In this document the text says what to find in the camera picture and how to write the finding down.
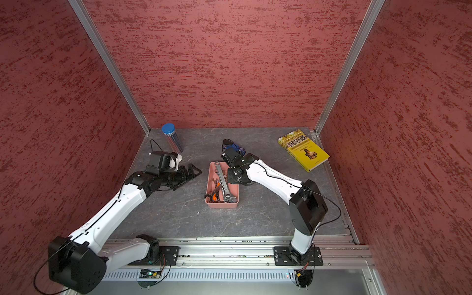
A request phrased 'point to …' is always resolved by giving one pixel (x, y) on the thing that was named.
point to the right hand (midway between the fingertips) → (235, 182)
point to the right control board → (303, 278)
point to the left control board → (147, 273)
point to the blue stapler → (228, 144)
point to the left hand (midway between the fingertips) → (194, 179)
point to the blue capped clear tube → (169, 129)
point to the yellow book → (303, 150)
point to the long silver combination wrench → (228, 196)
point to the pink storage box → (233, 188)
